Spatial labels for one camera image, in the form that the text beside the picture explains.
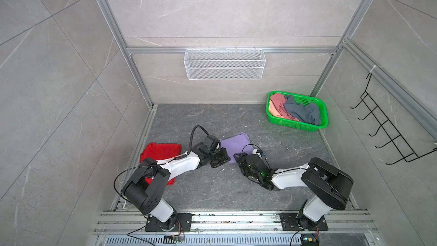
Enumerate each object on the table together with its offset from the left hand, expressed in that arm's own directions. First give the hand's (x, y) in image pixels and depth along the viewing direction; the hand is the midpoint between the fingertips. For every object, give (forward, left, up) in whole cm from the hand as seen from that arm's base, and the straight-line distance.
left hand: (232, 155), depth 86 cm
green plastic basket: (+41, -52, 0) cm, 66 cm away
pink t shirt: (+31, -30, +3) cm, 43 cm away
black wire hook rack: (-7, -61, +26) cm, 67 cm away
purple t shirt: (+9, -3, -5) cm, 11 cm away
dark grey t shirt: (+29, -52, -1) cm, 60 cm away
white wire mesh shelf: (+49, +2, +22) cm, 54 cm away
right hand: (+1, -1, -3) cm, 3 cm away
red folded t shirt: (+9, +42, -10) cm, 45 cm away
